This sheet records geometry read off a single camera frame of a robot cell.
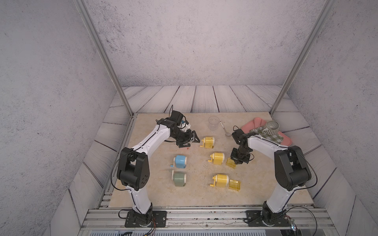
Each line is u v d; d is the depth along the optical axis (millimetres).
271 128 1072
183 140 766
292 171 481
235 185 844
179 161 869
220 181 790
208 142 955
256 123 1145
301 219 741
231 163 915
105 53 867
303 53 867
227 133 1071
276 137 1042
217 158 871
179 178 790
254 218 725
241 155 790
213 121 1109
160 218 729
